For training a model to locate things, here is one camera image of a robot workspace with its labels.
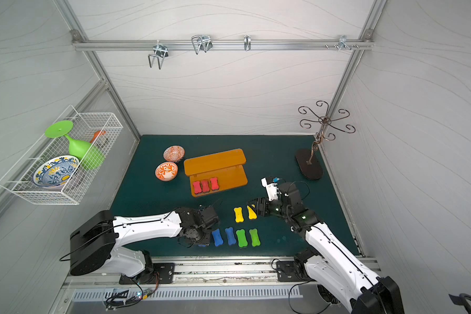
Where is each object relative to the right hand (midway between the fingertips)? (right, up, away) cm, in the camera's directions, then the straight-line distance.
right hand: (252, 201), depth 78 cm
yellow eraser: (0, -8, +9) cm, 12 cm away
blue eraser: (-15, -16, +3) cm, 22 cm away
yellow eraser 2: (-6, -8, +9) cm, 14 cm away
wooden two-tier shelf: (-12, +13, +14) cm, 22 cm away
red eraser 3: (-18, +4, +20) cm, 28 cm away
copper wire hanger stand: (+33, +15, +29) cm, 46 cm away
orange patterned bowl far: (-43, +19, +33) cm, 58 cm away
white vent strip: (-45, -32, -8) cm, 56 cm away
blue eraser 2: (-9, -16, +4) cm, 19 cm away
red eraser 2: (-23, +4, +18) cm, 29 cm away
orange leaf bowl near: (-44, +10, +24) cm, 51 cm away
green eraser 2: (+1, -16, +3) cm, 16 cm away
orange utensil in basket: (-64, +27, 0) cm, 69 cm away
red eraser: (-27, +3, +19) cm, 33 cm away
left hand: (-19, -18, +3) cm, 26 cm away
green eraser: (-4, -17, +3) cm, 17 cm away
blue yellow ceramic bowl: (-64, +13, -16) cm, 68 cm away
